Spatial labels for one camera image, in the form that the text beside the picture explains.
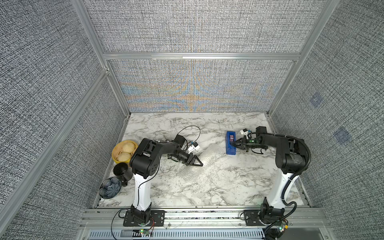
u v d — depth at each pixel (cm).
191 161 82
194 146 90
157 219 73
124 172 79
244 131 95
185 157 84
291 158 54
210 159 88
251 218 73
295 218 75
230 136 98
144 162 55
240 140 91
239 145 90
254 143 85
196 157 85
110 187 82
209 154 88
